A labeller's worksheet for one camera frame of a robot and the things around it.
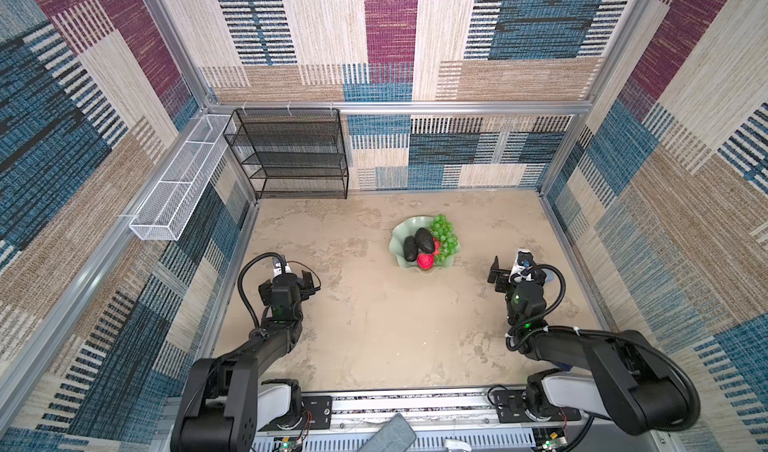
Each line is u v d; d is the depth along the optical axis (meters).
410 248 0.99
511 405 0.73
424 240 0.96
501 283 0.80
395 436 0.68
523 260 0.73
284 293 0.67
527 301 0.66
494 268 0.81
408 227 1.04
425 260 0.94
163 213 0.70
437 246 0.97
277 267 0.76
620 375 0.44
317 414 0.73
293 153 1.11
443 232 0.97
